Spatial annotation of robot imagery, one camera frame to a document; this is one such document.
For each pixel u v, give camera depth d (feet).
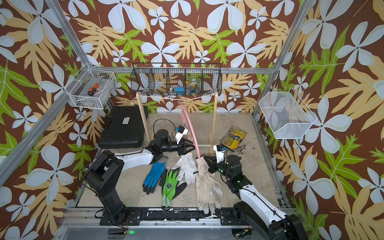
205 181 2.76
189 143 2.65
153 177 2.75
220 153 2.36
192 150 2.56
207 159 2.62
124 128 3.40
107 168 1.57
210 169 2.39
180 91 3.07
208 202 2.56
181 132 2.45
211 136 3.52
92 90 2.61
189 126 2.36
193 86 3.19
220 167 2.34
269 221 1.42
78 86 2.65
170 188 2.70
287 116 2.69
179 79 3.25
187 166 2.98
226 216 2.41
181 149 2.41
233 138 3.33
